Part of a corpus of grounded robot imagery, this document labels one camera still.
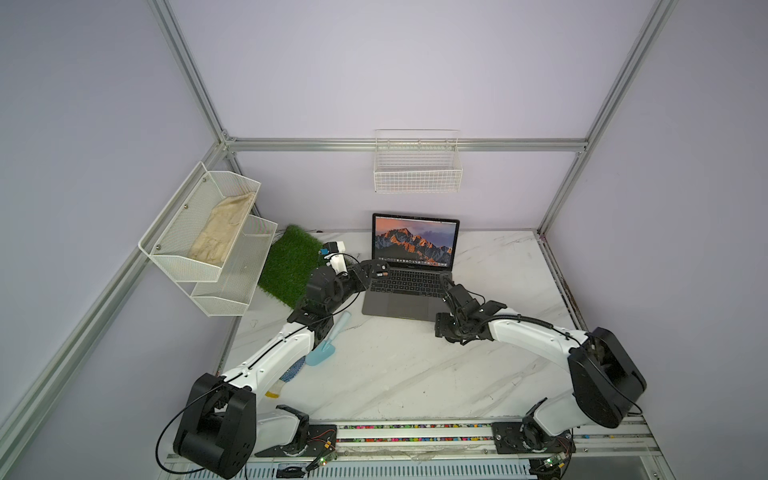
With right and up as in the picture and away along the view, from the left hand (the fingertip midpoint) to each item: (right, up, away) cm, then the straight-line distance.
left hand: (371, 267), depth 81 cm
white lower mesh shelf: (-44, -8, +9) cm, 45 cm away
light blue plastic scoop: (-14, -26, +9) cm, 31 cm away
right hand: (+23, -21, +9) cm, 32 cm away
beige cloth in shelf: (-42, +12, +1) cm, 43 cm away
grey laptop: (+15, +6, +23) cm, 28 cm away
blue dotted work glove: (-27, -34, +1) cm, 43 cm away
